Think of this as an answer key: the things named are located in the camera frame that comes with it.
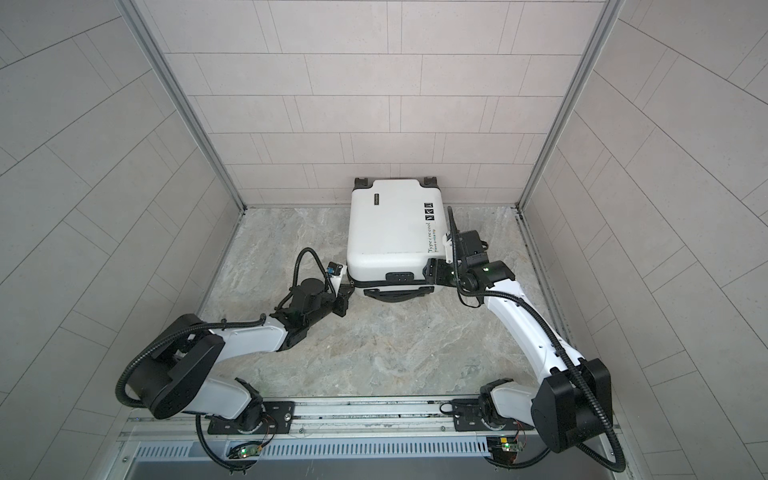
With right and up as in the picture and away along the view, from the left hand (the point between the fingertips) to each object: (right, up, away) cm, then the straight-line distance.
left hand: (359, 283), depth 87 cm
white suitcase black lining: (+10, +16, -2) cm, 19 cm away
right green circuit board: (+36, -34, -20) cm, 53 cm away
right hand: (+21, +5, -7) cm, 22 cm away
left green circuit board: (-21, -32, -23) cm, 45 cm away
